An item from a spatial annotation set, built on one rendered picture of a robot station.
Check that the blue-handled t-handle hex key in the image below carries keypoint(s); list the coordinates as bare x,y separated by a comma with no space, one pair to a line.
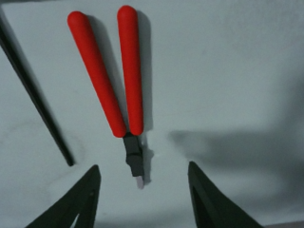
4,44

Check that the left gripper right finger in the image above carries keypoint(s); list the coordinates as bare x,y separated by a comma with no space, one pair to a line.
222,212

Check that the red-handled pliers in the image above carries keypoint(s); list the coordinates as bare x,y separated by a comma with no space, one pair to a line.
127,21

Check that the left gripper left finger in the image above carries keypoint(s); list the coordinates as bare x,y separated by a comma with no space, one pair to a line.
80,201

